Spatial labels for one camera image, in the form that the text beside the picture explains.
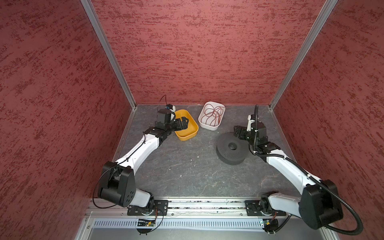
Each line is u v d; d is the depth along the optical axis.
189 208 0.76
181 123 0.76
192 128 1.07
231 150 0.90
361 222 0.35
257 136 0.63
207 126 1.02
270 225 0.71
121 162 0.44
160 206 0.74
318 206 0.40
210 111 1.17
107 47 0.85
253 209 0.74
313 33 0.80
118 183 0.42
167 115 0.66
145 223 0.72
